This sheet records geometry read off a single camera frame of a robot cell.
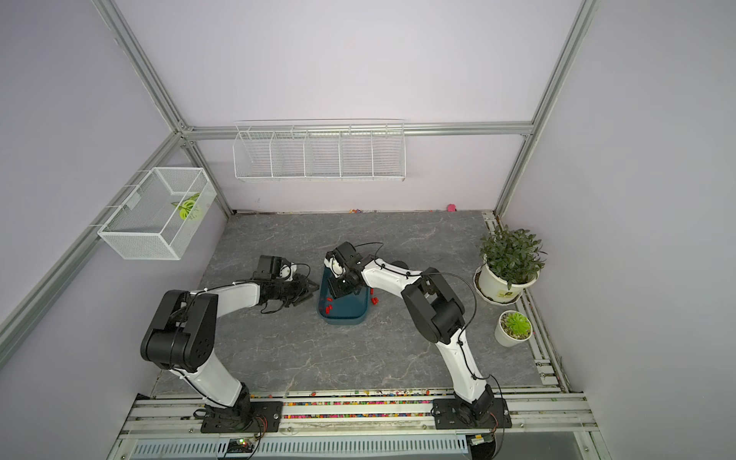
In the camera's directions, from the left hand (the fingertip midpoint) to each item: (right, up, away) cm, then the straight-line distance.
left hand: (317, 290), depth 93 cm
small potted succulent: (+58, -8, -15) cm, 60 cm away
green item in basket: (-35, +26, -12) cm, 46 cm away
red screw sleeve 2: (+18, -1, +7) cm, 19 cm away
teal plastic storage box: (+12, -6, -1) cm, 13 cm away
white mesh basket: (-43, +24, -11) cm, 51 cm away
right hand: (+4, 0, +1) cm, 5 cm away
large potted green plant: (+59, +11, -12) cm, 61 cm away
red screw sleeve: (+19, -3, +1) cm, 19 cm away
